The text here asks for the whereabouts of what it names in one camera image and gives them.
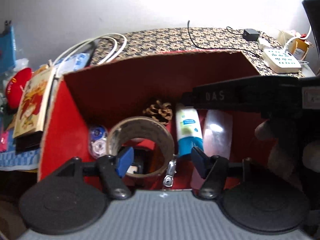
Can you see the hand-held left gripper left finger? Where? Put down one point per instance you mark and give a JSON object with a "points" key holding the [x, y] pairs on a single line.
{"points": [[125, 160]]}

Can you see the brown pine cone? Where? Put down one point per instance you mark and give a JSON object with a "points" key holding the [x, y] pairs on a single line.
{"points": [[157, 111]]}

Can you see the white and blue tube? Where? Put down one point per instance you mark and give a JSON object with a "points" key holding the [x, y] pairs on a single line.
{"points": [[187, 125]]}

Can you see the blue clear correction tape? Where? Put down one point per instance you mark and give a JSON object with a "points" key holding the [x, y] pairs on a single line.
{"points": [[98, 142]]}

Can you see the white plug adapter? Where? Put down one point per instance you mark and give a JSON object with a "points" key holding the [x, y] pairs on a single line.
{"points": [[262, 43]]}

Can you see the yellow illustrated book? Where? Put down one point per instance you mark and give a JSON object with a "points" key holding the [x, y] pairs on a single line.
{"points": [[32, 102]]}

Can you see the floral patterned cloth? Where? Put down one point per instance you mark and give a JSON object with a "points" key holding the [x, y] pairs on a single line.
{"points": [[162, 40]]}

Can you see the red flower decoration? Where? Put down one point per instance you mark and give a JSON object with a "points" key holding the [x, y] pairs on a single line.
{"points": [[303, 35]]}

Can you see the large brown tape roll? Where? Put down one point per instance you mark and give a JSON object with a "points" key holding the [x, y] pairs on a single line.
{"points": [[140, 127]]}

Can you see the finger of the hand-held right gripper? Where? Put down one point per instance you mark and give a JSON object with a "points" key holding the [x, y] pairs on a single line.
{"points": [[212, 96]]}

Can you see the red cardboard box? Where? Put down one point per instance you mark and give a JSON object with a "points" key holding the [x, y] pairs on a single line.
{"points": [[150, 80]]}

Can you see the person's right hand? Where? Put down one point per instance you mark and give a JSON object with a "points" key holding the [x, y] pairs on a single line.
{"points": [[285, 157]]}

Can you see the red plush toy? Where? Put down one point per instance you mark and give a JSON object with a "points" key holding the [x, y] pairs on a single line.
{"points": [[17, 85]]}

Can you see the black flat panel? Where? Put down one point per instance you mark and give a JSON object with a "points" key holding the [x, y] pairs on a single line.
{"points": [[313, 17]]}

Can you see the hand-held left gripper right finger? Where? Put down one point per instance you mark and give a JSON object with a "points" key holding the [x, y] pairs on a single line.
{"points": [[200, 160]]}

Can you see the white power strip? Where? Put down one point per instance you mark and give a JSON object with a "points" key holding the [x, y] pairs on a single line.
{"points": [[280, 63]]}

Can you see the blue checkered cloth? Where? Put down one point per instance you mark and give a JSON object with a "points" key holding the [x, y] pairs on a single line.
{"points": [[17, 160]]}

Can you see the blue and white packet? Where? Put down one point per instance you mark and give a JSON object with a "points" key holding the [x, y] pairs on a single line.
{"points": [[75, 61]]}

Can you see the clear plastic packet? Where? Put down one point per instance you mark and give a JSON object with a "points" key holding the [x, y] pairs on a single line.
{"points": [[217, 140]]}

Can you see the blue plastic bag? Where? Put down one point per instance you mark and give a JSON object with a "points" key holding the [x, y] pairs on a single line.
{"points": [[7, 50]]}

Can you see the pink plastic item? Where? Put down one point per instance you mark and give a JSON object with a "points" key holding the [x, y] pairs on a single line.
{"points": [[3, 141]]}

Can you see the dark flat box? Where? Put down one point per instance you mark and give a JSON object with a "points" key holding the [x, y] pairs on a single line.
{"points": [[27, 142]]}

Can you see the clear plastic bag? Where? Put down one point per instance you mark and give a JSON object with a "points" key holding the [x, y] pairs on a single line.
{"points": [[22, 62]]}

